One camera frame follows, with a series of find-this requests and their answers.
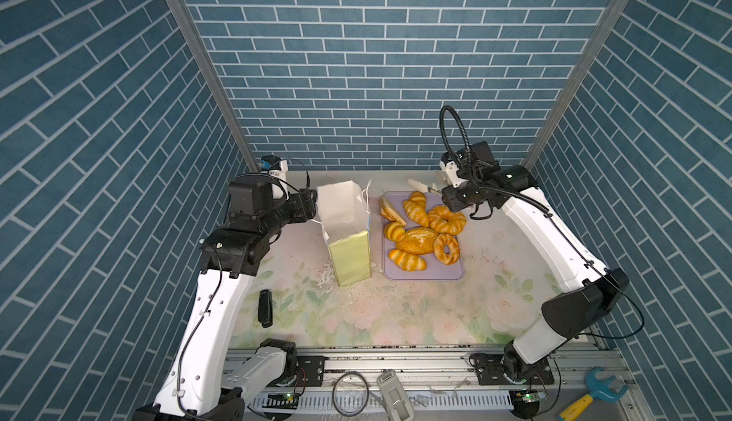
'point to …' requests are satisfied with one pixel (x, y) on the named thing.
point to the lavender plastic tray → (435, 270)
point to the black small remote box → (265, 312)
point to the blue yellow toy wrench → (599, 390)
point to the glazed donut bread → (449, 240)
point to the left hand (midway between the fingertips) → (306, 192)
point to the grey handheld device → (396, 401)
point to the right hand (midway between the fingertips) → (448, 191)
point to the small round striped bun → (395, 231)
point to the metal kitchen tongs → (424, 188)
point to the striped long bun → (409, 262)
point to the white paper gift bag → (343, 212)
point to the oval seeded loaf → (417, 241)
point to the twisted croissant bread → (416, 210)
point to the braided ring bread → (444, 221)
